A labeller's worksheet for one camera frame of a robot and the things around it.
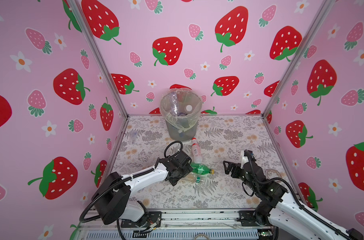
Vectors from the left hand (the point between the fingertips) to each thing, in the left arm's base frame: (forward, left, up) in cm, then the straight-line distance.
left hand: (188, 173), depth 84 cm
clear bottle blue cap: (+39, +10, +21) cm, 45 cm away
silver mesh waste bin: (+28, +2, -1) cm, 28 cm away
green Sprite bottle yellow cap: (+3, -7, 0) cm, 8 cm away
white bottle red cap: (+15, -5, 0) cm, 16 cm away
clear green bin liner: (+43, +6, +12) cm, 45 cm away
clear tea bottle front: (+35, 0, +19) cm, 40 cm away
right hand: (+2, -21, +10) cm, 24 cm away
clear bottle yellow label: (-3, -3, -1) cm, 4 cm away
